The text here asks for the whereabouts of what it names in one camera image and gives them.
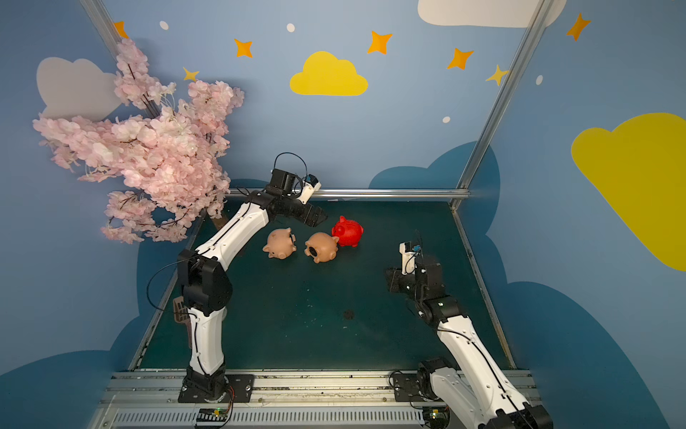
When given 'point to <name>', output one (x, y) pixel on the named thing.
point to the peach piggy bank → (322, 248)
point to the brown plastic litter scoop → (180, 314)
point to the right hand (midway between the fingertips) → (392, 266)
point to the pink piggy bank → (280, 243)
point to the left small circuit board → (213, 415)
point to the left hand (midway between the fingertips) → (317, 206)
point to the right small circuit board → (435, 413)
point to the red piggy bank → (348, 231)
